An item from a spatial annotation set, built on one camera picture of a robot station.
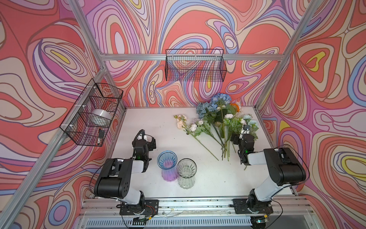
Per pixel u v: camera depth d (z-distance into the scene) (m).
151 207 0.73
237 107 1.11
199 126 0.98
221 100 1.07
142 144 0.73
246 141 0.72
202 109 1.06
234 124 0.96
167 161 0.75
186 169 0.68
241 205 0.72
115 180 0.46
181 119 1.07
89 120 0.72
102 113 0.74
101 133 0.73
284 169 0.47
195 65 0.96
